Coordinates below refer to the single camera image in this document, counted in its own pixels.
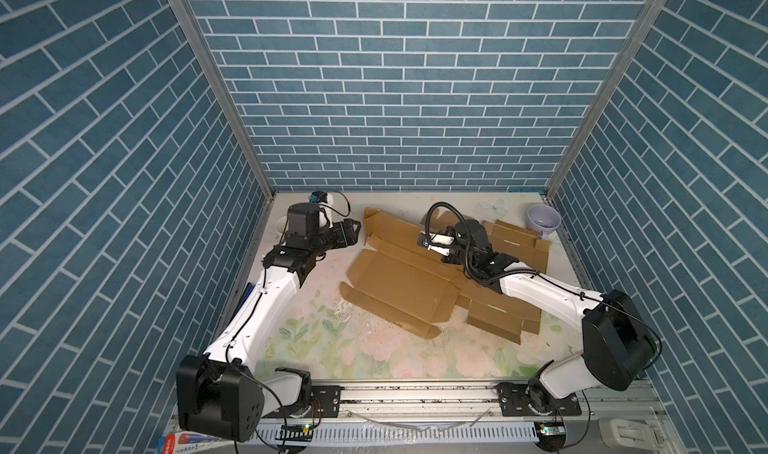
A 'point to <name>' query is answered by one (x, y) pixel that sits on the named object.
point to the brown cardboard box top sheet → (399, 282)
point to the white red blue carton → (188, 442)
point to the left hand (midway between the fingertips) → (352, 225)
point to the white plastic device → (630, 434)
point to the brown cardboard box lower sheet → (493, 314)
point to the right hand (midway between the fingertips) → (443, 226)
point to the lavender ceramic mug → (542, 219)
